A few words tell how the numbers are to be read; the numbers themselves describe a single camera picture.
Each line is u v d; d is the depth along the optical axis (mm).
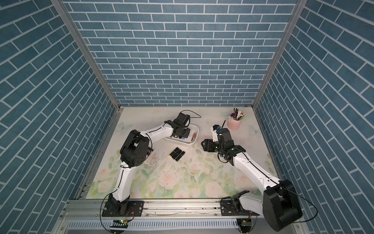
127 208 684
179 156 914
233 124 1012
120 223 722
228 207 737
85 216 766
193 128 1006
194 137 1018
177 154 917
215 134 764
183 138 992
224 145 643
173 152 930
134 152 566
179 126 792
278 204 408
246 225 730
